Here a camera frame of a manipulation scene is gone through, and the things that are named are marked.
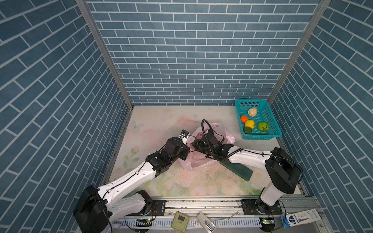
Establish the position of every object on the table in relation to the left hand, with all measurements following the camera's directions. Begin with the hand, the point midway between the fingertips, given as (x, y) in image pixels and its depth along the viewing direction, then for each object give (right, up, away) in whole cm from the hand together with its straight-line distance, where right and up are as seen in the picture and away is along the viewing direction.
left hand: (187, 144), depth 80 cm
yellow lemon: (+44, +11, +23) cm, 51 cm away
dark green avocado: (+42, +6, +21) cm, 47 cm away
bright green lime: (+53, +9, +22) cm, 58 cm away
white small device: (+10, -36, -12) cm, 39 cm away
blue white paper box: (+55, -35, -9) cm, 65 cm away
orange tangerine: (+41, +15, +28) cm, 52 cm away
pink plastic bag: (+4, -12, +10) cm, 16 cm away
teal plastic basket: (+53, +13, +32) cm, 64 cm away
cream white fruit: (+49, +20, +32) cm, 62 cm away
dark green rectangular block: (+30, -16, +5) cm, 35 cm away
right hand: (+4, -1, +8) cm, 9 cm away
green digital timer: (-3, -35, -11) cm, 37 cm away
